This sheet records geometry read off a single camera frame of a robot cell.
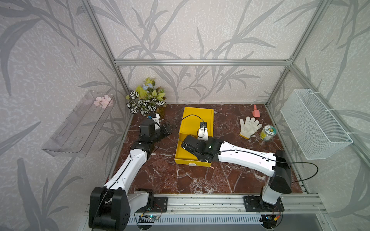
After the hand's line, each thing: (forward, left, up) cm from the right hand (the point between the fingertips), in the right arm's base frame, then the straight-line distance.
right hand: (198, 139), depth 78 cm
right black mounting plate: (-28, -28, -18) cm, 44 cm away
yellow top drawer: (-8, +8, -4) cm, 12 cm away
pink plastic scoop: (+33, -46, -17) cm, 59 cm away
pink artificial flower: (+16, +51, +14) cm, 56 cm away
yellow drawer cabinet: (+8, +4, +4) cm, 10 cm away
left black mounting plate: (-28, +20, -18) cm, 39 cm away
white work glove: (+21, -38, -19) cm, 47 cm away
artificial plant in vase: (+27, +33, +6) cm, 43 cm away
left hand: (+8, +14, +2) cm, 17 cm away
